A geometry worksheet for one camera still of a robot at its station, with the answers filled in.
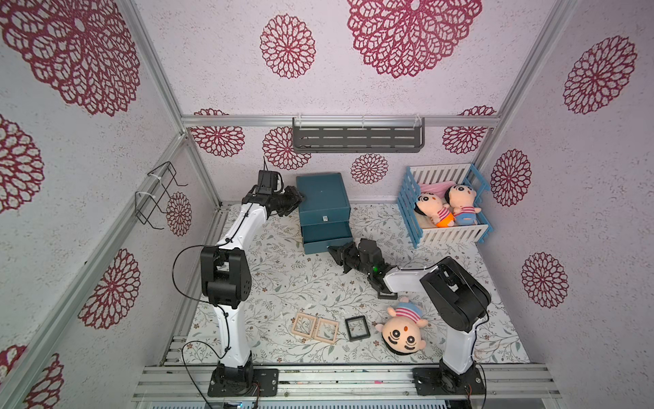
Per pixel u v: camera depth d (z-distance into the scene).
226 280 0.55
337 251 0.83
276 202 0.80
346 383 0.75
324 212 0.93
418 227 1.03
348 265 0.83
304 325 0.85
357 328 0.84
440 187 1.12
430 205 1.03
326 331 0.83
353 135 0.99
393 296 0.91
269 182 0.75
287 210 0.86
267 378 0.75
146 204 0.73
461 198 1.01
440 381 0.66
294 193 0.84
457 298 0.51
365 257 0.74
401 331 0.75
